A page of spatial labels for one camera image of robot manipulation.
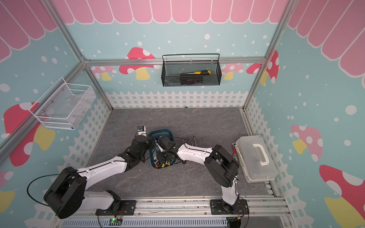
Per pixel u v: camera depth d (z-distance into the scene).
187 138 1.02
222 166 0.48
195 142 1.00
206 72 0.92
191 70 0.94
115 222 0.73
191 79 0.87
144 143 0.67
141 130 0.76
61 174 0.45
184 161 0.59
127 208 0.74
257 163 0.77
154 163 0.89
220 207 0.74
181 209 0.74
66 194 0.42
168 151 0.67
